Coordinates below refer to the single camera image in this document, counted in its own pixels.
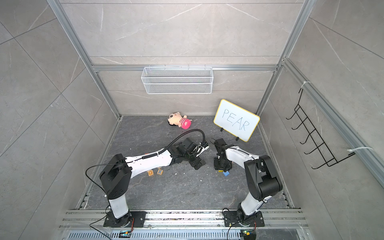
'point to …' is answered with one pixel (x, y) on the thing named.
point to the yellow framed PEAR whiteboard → (235, 120)
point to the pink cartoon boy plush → (176, 119)
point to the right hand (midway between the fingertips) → (221, 167)
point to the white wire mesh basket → (177, 80)
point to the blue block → (226, 173)
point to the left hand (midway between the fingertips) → (203, 155)
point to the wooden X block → (160, 171)
